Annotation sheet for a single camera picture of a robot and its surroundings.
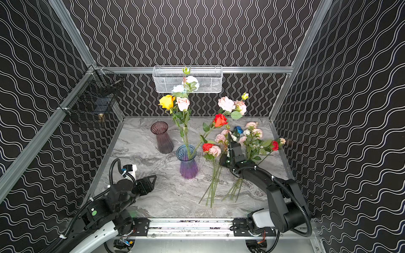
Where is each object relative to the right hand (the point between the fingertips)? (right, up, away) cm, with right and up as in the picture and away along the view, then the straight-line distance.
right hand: (221, 158), depth 91 cm
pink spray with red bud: (+23, +6, +8) cm, 25 cm away
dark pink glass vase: (-36, +8, +13) cm, 39 cm away
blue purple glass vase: (-19, +4, -10) cm, 22 cm away
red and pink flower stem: (-6, +3, +4) cm, 7 cm away
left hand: (-33, -6, -19) cm, 39 cm away
